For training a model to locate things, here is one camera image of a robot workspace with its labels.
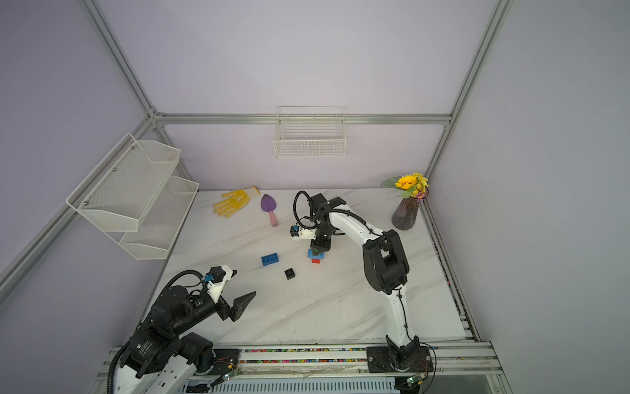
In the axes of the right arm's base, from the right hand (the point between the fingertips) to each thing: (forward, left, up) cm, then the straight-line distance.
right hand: (320, 248), depth 93 cm
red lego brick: (-3, +2, -4) cm, 6 cm away
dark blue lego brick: (-2, +20, -4) cm, 21 cm away
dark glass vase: (+14, -35, +4) cm, 38 cm away
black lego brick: (-8, +12, -4) cm, 15 cm away
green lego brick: (-4, +1, +5) cm, 7 cm away
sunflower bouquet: (+15, -35, +19) cm, 43 cm away
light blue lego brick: (-3, +4, 0) cm, 5 cm away
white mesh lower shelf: (+6, +62, +7) cm, 62 cm away
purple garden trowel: (+28, +24, -5) cm, 37 cm away
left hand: (-20, +23, +13) cm, 33 cm away
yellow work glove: (+31, +41, -5) cm, 52 cm away
